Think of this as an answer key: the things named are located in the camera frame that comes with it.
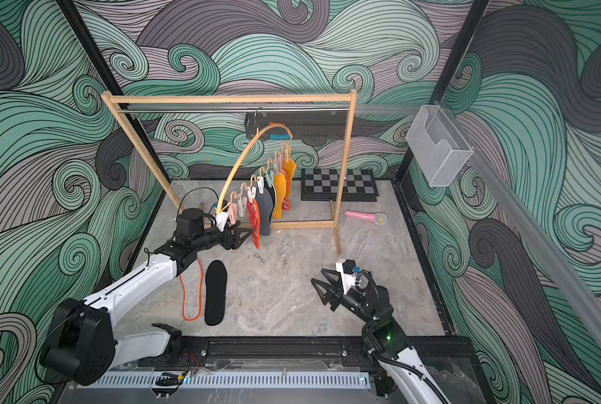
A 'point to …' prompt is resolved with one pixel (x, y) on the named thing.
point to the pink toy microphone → (379, 218)
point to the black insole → (216, 284)
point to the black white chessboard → (322, 184)
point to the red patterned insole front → (192, 284)
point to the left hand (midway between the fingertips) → (245, 224)
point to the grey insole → (266, 210)
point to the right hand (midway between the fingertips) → (320, 275)
